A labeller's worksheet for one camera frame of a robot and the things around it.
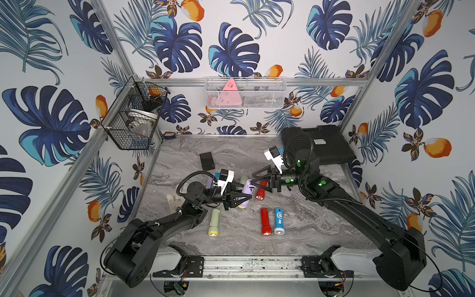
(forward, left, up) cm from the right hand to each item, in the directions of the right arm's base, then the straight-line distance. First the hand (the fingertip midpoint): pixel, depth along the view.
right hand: (252, 177), depth 67 cm
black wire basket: (+28, +54, +3) cm, 61 cm away
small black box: (+29, +24, -27) cm, 46 cm away
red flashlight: (+9, -6, -26) cm, 28 cm away
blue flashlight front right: (-9, -13, -27) cm, 31 cm away
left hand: (-4, +1, -3) cm, 5 cm away
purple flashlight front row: (-5, +2, +1) cm, 5 cm away
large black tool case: (+41, -47, -22) cm, 66 cm away
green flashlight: (-9, +16, -27) cm, 33 cm away
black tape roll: (+51, +52, -27) cm, 78 cm away
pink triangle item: (+43, +10, +6) cm, 45 cm away
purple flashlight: (-4, +15, +3) cm, 16 cm away
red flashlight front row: (-8, -7, -28) cm, 30 cm away
